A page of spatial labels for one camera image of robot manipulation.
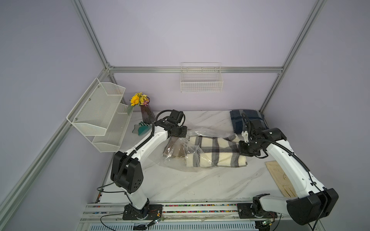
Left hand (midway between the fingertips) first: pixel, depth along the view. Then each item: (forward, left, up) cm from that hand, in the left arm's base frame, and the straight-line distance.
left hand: (181, 133), depth 86 cm
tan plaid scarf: (-6, +5, -7) cm, 10 cm away
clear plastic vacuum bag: (-15, +2, -11) cm, 18 cm away
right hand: (-15, -34, +1) cm, 37 cm away
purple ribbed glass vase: (+22, +26, -9) cm, 36 cm away
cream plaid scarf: (-11, -15, -4) cm, 19 cm away
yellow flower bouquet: (+21, +29, +9) cm, 37 cm away
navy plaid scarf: (+24, -58, -13) cm, 63 cm away
